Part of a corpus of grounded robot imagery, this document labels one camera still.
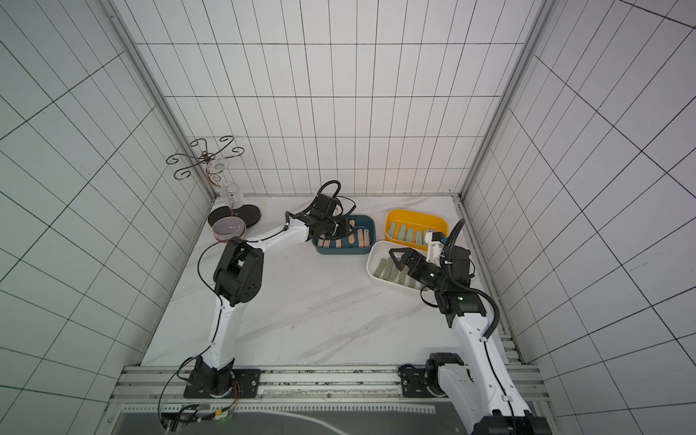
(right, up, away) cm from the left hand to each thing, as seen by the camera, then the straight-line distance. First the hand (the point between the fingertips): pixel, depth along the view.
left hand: (352, 234), depth 97 cm
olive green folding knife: (+10, -12, -1) cm, 16 cm away
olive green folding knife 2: (+13, -13, -2) cm, 18 cm away
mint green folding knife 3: (+23, -1, +9) cm, 25 cm away
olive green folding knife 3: (+18, -15, -3) cm, 23 cm away
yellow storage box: (+27, +4, +14) cm, 31 cm away
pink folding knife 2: (-10, -4, +6) cm, 12 cm away
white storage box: (+10, -5, -1) cm, 12 cm away
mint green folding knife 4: (+26, -2, +7) cm, 27 cm away
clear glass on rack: (-40, +13, -9) cm, 43 cm away
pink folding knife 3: (-5, -4, +6) cm, 9 cm away
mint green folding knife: (+16, +1, +9) cm, 19 cm away
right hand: (+14, -4, -19) cm, 24 cm away
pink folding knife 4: (+3, -1, +7) cm, 7 cm away
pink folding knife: (-12, -3, +5) cm, 14 cm away
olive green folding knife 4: (+16, -11, -27) cm, 33 cm away
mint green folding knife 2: (+20, 0, +8) cm, 22 cm away
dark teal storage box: (+5, +4, +7) cm, 10 cm away
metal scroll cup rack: (-44, +23, -14) cm, 51 cm away
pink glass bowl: (-50, +2, +7) cm, 50 cm away
